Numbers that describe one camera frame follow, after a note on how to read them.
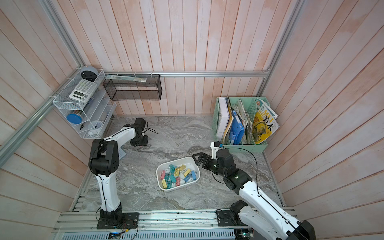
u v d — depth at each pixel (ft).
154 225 2.40
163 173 2.88
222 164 1.91
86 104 2.45
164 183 2.73
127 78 3.02
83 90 2.55
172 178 2.85
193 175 2.83
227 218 2.40
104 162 1.82
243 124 2.86
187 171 2.89
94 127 2.74
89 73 2.64
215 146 2.31
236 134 2.86
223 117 2.76
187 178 2.82
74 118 2.50
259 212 1.55
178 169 2.88
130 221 2.40
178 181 2.80
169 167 2.94
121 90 3.48
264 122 3.03
